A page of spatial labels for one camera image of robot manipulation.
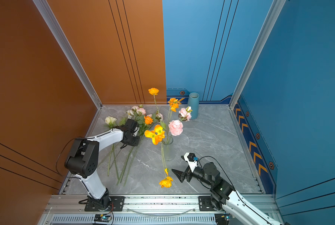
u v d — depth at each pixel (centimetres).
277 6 69
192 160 63
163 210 72
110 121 105
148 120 99
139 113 106
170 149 78
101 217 71
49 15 72
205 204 72
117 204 74
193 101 97
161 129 55
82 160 49
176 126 65
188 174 65
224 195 57
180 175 65
